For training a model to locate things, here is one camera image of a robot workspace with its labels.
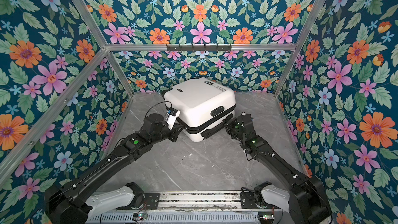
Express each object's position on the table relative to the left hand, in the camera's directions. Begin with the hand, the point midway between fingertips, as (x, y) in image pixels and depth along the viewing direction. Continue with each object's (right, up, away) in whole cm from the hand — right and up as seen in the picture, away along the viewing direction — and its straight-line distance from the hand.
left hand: (184, 123), depth 73 cm
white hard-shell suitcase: (+9, +9, 0) cm, 13 cm away
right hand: (+18, +2, +7) cm, 19 cm away
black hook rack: (+5, +44, +21) cm, 48 cm away
